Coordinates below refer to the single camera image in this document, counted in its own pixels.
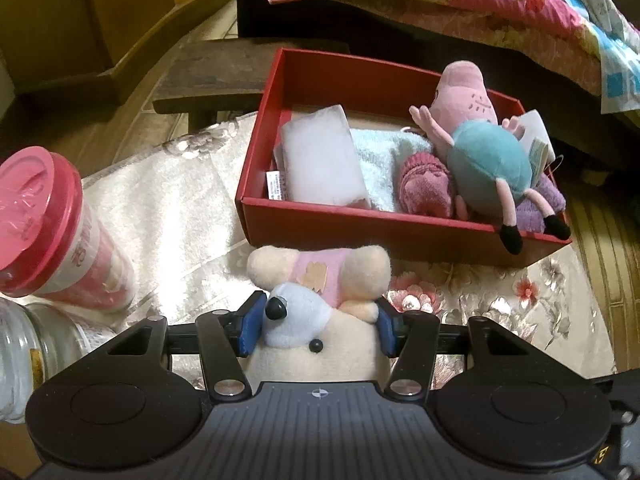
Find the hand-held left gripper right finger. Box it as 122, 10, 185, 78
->
375, 297, 528, 403

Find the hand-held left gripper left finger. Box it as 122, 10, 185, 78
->
102, 291, 268, 403

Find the beige plush animal toy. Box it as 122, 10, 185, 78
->
247, 244, 393, 391

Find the red cardboard box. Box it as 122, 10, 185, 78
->
235, 47, 573, 268

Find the pink knit sock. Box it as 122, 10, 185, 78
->
397, 154, 473, 221

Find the light green towel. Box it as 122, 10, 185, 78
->
265, 127, 436, 213

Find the pink pig plush toy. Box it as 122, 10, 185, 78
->
409, 60, 572, 255

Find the purple sock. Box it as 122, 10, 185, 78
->
515, 172, 567, 235

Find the floral satin tablecloth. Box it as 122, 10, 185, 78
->
75, 112, 616, 391

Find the clear glass jar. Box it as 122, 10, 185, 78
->
0, 297, 131, 426

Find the pink lidded cup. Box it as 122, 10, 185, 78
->
0, 146, 137, 315

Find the dark wooden bench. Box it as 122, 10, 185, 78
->
152, 39, 351, 128

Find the bed with pink quilt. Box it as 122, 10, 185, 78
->
236, 0, 640, 171

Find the pink floral quilt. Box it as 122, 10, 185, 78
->
262, 0, 640, 96

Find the blue patterned blanket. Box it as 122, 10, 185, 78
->
545, 0, 640, 116

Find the wooden cabinet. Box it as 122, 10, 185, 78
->
0, 0, 241, 108

